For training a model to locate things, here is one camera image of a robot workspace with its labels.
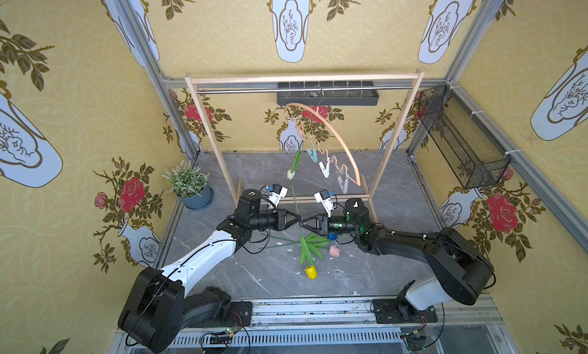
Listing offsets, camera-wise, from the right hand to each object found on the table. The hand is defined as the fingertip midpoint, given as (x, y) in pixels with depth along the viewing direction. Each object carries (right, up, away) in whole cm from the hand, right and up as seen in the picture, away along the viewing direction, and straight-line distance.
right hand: (301, 230), depth 76 cm
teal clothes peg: (+4, +25, +3) cm, 25 cm away
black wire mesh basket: (+63, +26, +8) cm, 68 cm away
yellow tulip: (+3, -14, 0) cm, 14 cm away
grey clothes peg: (+12, +15, -7) cm, 21 cm away
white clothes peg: (+8, +20, -1) cm, 21 cm away
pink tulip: (+12, -10, +10) cm, 18 cm away
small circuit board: (-24, -32, -5) cm, 40 cm away
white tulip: (-4, +19, +18) cm, 27 cm away
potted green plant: (-43, +14, +13) cm, 47 cm away
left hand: (0, +3, +1) cm, 3 cm away
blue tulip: (+5, -7, +14) cm, 17 cm away
